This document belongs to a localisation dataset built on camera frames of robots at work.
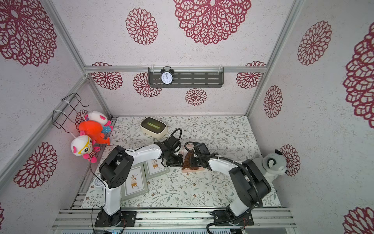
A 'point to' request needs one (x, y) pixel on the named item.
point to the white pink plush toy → (101, 118)
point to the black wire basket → (61, 118)
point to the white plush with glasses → (84, 145)
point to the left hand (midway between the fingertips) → (182, 166)
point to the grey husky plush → (273, 164)
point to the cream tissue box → (153, 127)
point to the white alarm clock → (98, 182)
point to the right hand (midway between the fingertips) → (190, 159)
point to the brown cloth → (186, 164)
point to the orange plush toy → (93, 129)
